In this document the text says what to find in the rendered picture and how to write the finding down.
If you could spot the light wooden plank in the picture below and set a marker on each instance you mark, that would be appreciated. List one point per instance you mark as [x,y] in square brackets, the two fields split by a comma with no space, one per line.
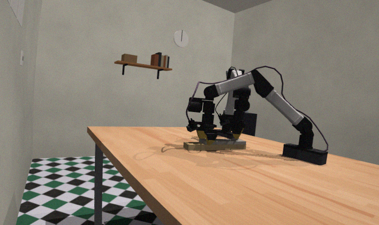
[201,146]

